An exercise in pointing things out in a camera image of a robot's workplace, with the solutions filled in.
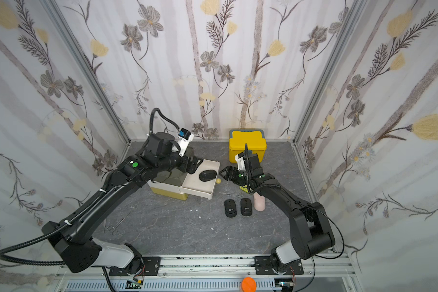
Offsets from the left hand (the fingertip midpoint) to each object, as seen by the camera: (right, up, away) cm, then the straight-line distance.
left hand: (196, 154), depth 70 cm
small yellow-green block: (+22, -18, +27) cm, 39 cm away
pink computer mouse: (+29, -24, +20) cm, 43 cm away
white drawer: (-5, -14, +20) cm, 25 cm away
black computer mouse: (+3, -10, +21) cm, 23 cm away
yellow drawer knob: (+8, -13, +20) cm, 25 cm away
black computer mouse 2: (+14, -27, +18) cm, 36 cm away
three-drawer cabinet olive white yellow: (-15, -13, +12) cm, 23 cm away
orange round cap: (+20, -45, -8) cm, 50 cm away
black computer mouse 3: (+22, -26, +18) cm, 38 cm away
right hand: (+12, -8, +13) cm, 20 cm away
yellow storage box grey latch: (+29, +9, +32) cm, 44 cm away
